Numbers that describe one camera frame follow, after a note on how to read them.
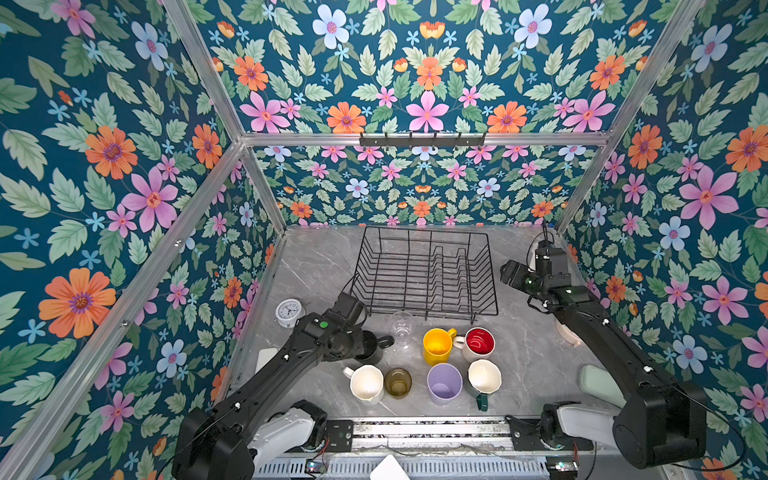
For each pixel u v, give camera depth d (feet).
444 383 2.63
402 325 2.91
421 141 3.05
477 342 2.88
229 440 1.25
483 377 2.64
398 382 2.67
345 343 2.27
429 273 3.38
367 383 2.58
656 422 1.29
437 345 2.87
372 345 2.58
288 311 3.04
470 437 2.45
